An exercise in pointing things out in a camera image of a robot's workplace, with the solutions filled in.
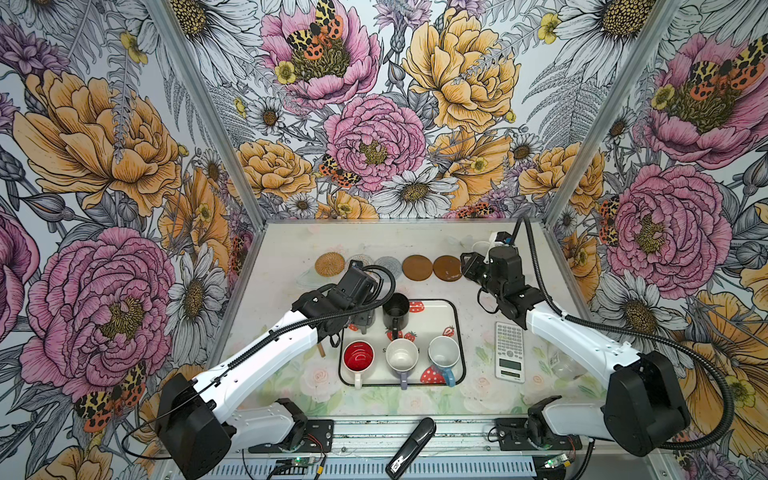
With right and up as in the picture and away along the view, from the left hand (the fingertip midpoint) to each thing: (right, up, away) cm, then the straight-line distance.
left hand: (352, 312), depth 79 cm
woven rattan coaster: (-12, +11, +29) cm, 33 cm away
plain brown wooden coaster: (+19, +10, +29) cm, 36 cm away
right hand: (+30, +12, +6) cm, 33 cm away
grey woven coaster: (+10, +11, +29) cm, 33 cm away
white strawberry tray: (+22, -5, +15) cm, 27 cm away
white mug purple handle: (+13, -14, +8) cm, 21 cm away
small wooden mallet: (-10, -13, +10) cm, 19 cm away
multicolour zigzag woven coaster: (+1, +13, +29) cm, 32 cm away
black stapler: (+14, -30, -11) cm, 35 cm away
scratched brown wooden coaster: (+30, +10, +29) cm, 43 cm away
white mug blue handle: (+25, -12, +5) cm, 28 cm away
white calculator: (+44, -13, +8) cm, 47 cm away
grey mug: (+4, 0, -9) cm, 10 cm away
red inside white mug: (+1, -14, +6) cm, 15 cm away
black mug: (+12, -3, +13) cm, 18 cm away
